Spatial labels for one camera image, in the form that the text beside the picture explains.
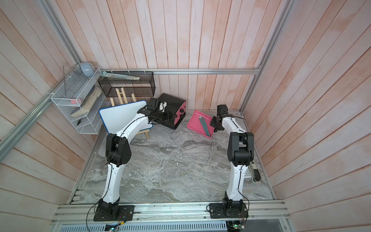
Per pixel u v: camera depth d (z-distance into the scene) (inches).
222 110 32.9
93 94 33.5
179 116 40.5
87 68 32.7
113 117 34.7
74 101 27.3
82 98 29.9
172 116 34.7
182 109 39.7
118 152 23.0
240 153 22.2
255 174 32.2
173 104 41.1
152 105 31.3
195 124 42.0
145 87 41.7
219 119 30.2
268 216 29.3
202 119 41.2
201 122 40.9
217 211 28.8
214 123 36.6
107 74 35.7
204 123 40.8
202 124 40.6
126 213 28.6
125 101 34.5
